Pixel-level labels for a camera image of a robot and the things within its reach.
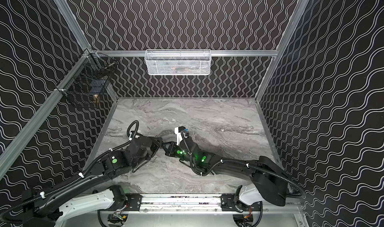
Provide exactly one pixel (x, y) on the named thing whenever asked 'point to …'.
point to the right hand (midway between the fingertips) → (160, 146)
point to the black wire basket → (90, 76)
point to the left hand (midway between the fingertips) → (167, 140)
